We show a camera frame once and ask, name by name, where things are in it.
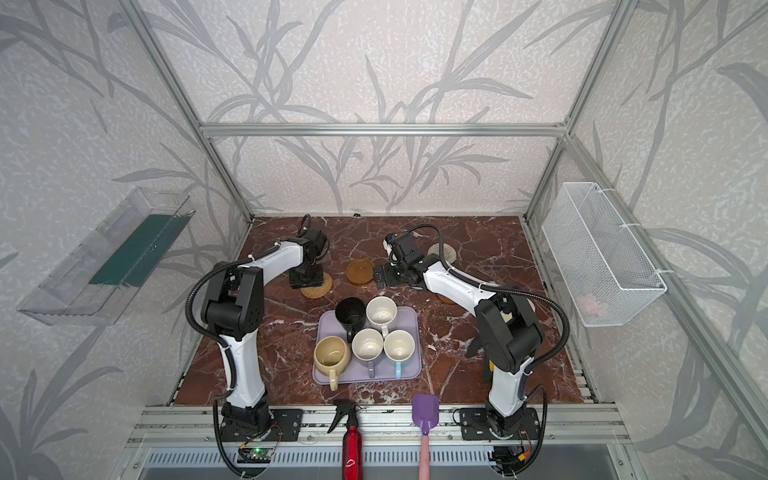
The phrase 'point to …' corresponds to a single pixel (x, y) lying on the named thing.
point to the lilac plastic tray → (356, 371)
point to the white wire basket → (605, 275)
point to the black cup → (350, 313)
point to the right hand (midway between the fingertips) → (388, 264)
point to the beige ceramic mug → (332, 355)
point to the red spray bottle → (352, 450)
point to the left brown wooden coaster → (359, 271)
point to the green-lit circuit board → (254, 455)
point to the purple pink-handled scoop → (425, 413)
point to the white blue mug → (399, 346)
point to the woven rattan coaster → (318, 291)
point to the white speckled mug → (381, 311)
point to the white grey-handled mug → (367, 345)
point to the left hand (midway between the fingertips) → (314, 274)
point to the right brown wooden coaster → (445, 299)
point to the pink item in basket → (588, 303)
